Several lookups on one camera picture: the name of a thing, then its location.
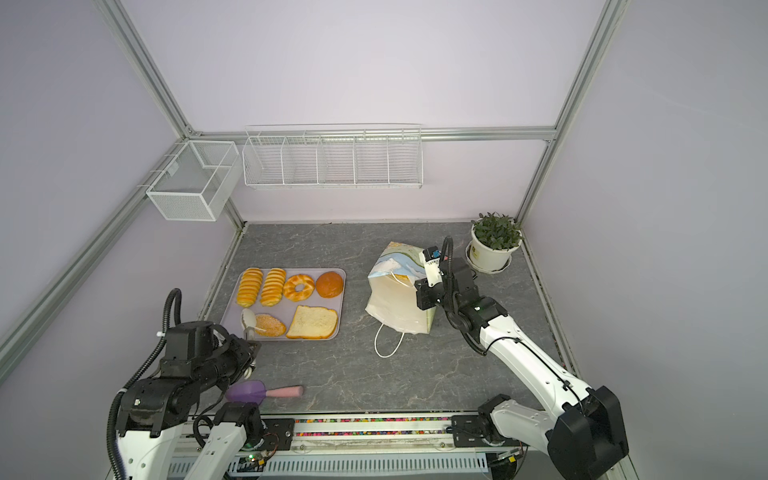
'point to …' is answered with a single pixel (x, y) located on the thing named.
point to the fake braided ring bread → (289, 287)
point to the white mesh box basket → (199, 182)
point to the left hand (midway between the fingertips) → (260, 350)
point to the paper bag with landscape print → (392, 291)
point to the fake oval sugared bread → (273, 326)
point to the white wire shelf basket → (333, 156)
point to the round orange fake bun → (329, 284)
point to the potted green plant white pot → (493, 238)
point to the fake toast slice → (313, 322)
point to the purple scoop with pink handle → (254, 392)
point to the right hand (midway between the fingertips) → (417, 284)
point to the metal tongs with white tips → (248, 320)
